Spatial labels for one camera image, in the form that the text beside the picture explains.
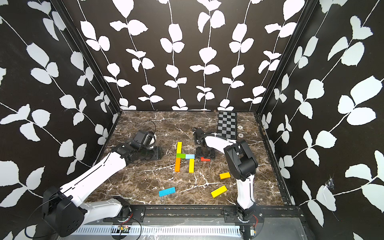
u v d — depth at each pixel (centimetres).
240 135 107
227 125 110
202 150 81
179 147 98
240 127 111
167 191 80
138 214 74
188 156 96
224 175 87
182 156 95
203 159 92
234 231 70
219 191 81
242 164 51
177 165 91
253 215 72
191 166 90
